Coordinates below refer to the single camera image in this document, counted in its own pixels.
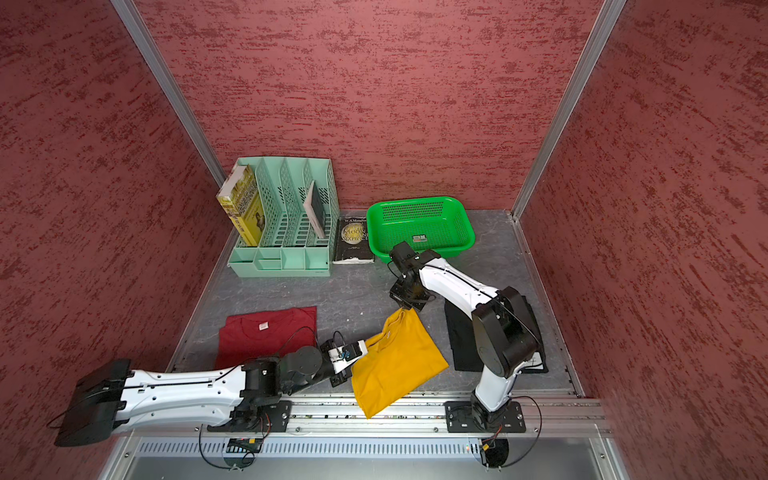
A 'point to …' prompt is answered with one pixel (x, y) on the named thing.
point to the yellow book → (241, 195)
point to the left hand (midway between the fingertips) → (361, 352)
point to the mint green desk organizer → (288, 247)
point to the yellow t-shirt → (401, 357)
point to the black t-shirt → (463, 345)
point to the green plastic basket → (427, 223)
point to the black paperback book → (352, 242)
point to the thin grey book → (314, 208)
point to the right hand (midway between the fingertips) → (398, 308)
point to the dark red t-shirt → (265, 335)
